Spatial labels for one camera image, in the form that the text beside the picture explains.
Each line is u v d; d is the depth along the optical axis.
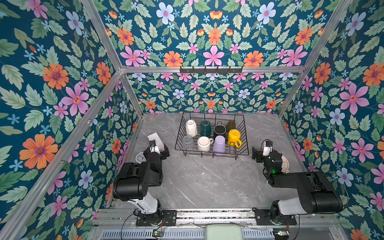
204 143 0.91
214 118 1.08
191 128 0.98
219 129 0.96
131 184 0.46
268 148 0.78
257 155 0.83
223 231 0.67
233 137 0.93
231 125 1.01
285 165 0.89
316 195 0.45
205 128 0.98
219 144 0.87
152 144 0.77
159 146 0.93
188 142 0.91
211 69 0.92
